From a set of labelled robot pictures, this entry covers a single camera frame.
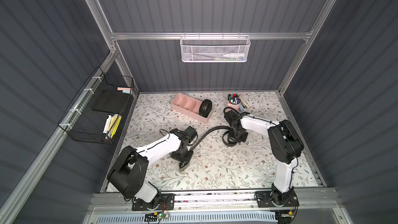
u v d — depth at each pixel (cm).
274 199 67
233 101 99
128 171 43
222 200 75
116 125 69
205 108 95
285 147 51
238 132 79
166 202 73
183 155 73
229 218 77
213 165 85
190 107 112
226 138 94
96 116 73
